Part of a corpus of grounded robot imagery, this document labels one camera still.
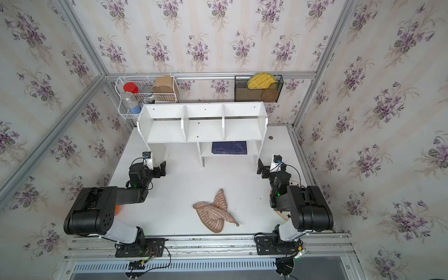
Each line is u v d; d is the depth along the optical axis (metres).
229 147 0.90
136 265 0.71
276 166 0.75
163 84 0.88
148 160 0.80
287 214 0.82
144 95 0.93
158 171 0.85
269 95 0.96
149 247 0.72
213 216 0.78
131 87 0.92
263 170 0.82
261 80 0.93
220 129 0.75
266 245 0.73
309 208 0.46
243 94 0.98
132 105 0.91
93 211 0.45
